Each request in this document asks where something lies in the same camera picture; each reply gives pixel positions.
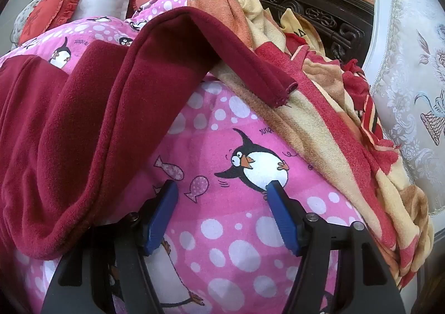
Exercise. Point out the small red heart cushion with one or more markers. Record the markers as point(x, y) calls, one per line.
point(45, 11)

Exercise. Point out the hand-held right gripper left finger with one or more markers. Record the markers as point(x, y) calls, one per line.
point(161, 216)

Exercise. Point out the dark red fleece garment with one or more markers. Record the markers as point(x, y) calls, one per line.
point(87, 126)

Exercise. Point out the white upholstered chair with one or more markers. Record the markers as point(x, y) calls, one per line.
point(410, 91)

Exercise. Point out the pink penguin print blanket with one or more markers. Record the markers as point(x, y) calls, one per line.
point(226, 161)

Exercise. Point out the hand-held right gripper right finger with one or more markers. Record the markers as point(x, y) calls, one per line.
point(283, 216)

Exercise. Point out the dark carved wooden headboard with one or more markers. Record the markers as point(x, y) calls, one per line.
point(313, 11)

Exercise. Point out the orange and red towel blanket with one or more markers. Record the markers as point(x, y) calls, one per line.
point(313, 126)

